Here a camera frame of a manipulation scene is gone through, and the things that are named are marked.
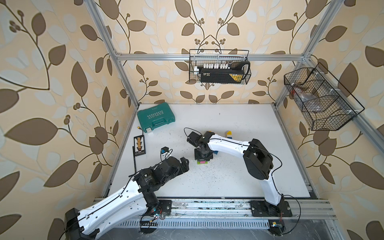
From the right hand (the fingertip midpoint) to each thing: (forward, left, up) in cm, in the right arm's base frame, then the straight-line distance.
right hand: (200, 159), depth 90 cm
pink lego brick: (-2, -1, +1) cm, 2 cm away
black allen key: (+2, +41, 0) cm, 41 cm away
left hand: (-8, +9, +12) cm, 17 cm away
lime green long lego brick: (-2, +1, 0) cm, 2 cm away
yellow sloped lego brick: (+19, -21, 0) cm, 28 cm away
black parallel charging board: (+11, +39, +1) cm, 41 cm away
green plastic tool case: (+31, +34, +4) cm, 46 cm away
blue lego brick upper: (-9, -6, +26) cm, 28 cm away
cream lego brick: (+16, -20, +1) cm, 26 cm away
